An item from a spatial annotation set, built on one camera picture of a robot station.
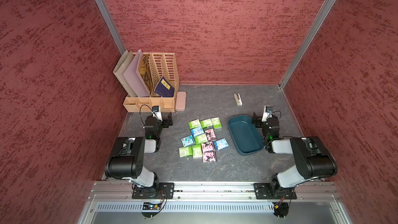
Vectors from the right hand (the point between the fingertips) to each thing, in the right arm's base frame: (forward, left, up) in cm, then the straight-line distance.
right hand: (261, 114), depth 94 cm
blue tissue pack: (-8, +40, -4) cm, 41 cm away
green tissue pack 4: (-13, +38, -5) cm, 40 cm away
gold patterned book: (+28, +75, +13) cm, 81 cm away
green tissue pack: (-2, +28, -5) cm, 29 cm away
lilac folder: (+18, +79, +16) cm, 82 cm away
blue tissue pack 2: (-14, +45, -4) cm, 48 cm away
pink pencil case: (+15, +52, -4) cm, 54 cm away
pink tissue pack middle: (-18, +34, -5) cm, 39 cm away
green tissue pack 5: (-20, +40, -5) cm, 45 cm away
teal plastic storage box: (-9, +10, -11) cm, 17 cm away
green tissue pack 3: (-3, +42, -4) cm, 42 cm away
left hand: (+1, +61, +1) cm, 61 cm away
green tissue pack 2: (-4, +34, -4) cm, 34 cm away
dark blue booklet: (+20, +63, +4) cm, 67 cm away
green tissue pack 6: (-20, +47, -5) cm, 51 cm away
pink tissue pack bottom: (-23, +33, -5) cm, 41 cm away
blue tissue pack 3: (-16, +26, -5) cm, 31 cm away
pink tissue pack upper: (-10, +32, -5) cm, 34 cm away
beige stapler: (+17, +11, -6) cm, 21 cm away
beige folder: (+18, +84, +23) cm, 89 cm away
